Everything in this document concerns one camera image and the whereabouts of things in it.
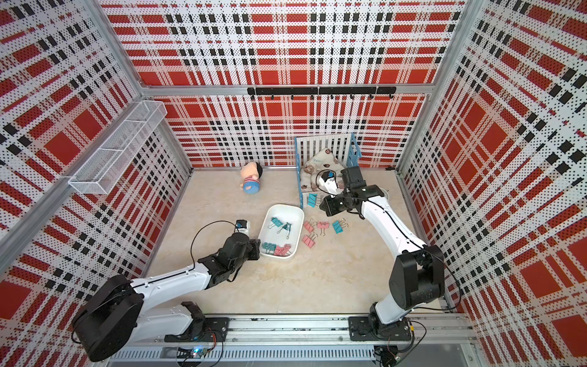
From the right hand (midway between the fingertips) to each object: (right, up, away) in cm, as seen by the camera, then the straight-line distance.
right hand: (326, 204), depth 83 cm
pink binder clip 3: (0, -10, +14) cm, 17 cm away
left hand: (-25, -15, +6) cm, 30 cm away
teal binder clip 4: (-22, -17, +5) cm, 28 cm away
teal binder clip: (+7, -10, +15) cm, 19 cm away
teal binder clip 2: (-5, +2, +3) cm, 6 cm away
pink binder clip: (-6, -15, +10) cm, 19 cm away
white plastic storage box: (-18, -12, +13) cm, 25 cm away
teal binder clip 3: (-21, -8, +14) cm, 27 cm away
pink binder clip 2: (-6, -10, +15) cm, 19 cm away
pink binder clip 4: (-17, -19, +7) cm, 26 cm away
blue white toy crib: (+12, +27, +32) cm, 44 cm away
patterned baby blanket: (+1, +20, +31) cm, 37 cm away
